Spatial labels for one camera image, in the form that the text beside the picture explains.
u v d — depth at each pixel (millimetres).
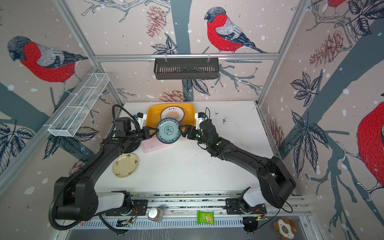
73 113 744
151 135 778
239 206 658
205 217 698
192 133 699
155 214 632
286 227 657
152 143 928
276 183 421
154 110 1115
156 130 815
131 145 671
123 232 674
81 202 404
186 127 708
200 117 725
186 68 1065
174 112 1104
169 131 822
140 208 736
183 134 710
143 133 736
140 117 761
